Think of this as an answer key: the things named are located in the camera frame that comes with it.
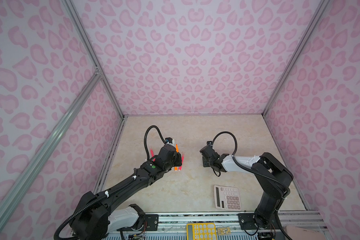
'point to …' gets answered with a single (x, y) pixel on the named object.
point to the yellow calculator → (202, 231)
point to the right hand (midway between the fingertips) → (207, 158)
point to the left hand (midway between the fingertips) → (181, 152)
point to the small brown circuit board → (224, 230)
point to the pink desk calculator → (227, 198)
